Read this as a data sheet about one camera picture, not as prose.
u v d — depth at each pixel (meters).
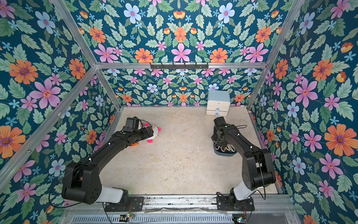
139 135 0.75
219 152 0.88
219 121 0.73
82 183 0.42
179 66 0.93
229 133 0.61
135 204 0.73
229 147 0.90
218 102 1.04
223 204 0.73
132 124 0.68
